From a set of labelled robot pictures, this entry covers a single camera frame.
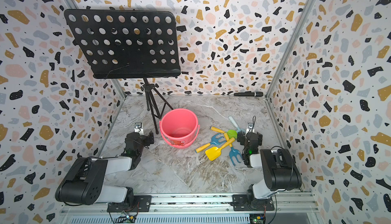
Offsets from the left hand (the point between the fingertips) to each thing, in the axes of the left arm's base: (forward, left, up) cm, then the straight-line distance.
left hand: (144, 131), depth 92 cm
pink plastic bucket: (+6, -20, -6) cm, 22 cm away
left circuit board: (-42, +1, -9) cm, 43 cm away
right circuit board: (-43, -61, -9) cm, 75 cm away
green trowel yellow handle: (+3, -54, -8) cm, 55 cm away
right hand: (0, -66, -2) cm, 66 cm away
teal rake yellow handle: (-4, -43, -7) cm, 43 cm away
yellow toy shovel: (-10, -42, -9) cm, 44 cm away
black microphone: (+40, -74, -8) cm, 85 cm away
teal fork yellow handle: (-10, -53, -8) cm, 55 cm away
